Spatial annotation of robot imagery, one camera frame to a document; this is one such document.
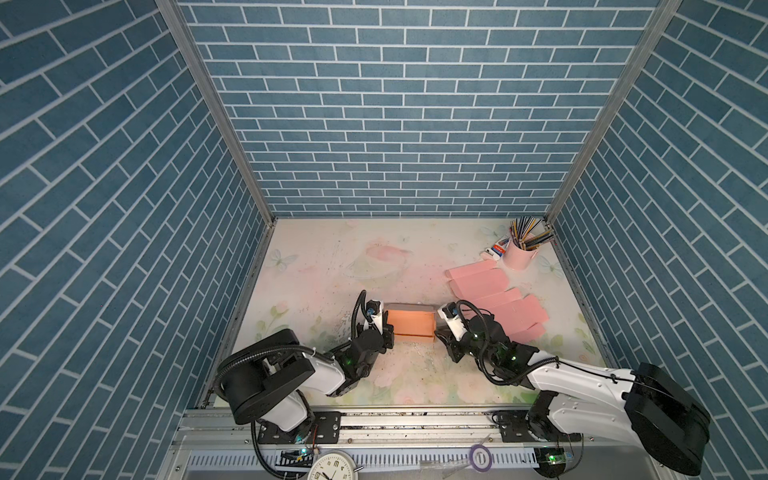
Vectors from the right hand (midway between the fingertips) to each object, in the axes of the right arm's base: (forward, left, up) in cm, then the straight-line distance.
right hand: (434, 328), depth 83 cm
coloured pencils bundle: (+37, -29, +4) cm, 47 cm away
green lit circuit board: (-27, -29, -9) cm, 40 cm away
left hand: (+3, +13, -1) cm, 13 cm away
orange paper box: (+6, +6, -8) cm, 12 cm away
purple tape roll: (-29, -9, -8) cm, 31 cm away
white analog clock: (-33, +22, -3) cm, 39 cm away
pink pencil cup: (+29, -28, -2) cm, 40 cm away
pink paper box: (+21, -18, -8) cm, 29 cm away
